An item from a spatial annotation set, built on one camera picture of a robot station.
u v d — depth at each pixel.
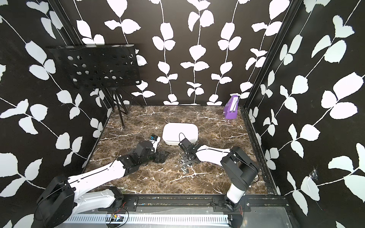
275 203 0.76
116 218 0.71
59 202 0.40
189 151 0.71
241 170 0.46
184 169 0.86
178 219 0.70
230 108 1.07
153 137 0.74
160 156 0.73
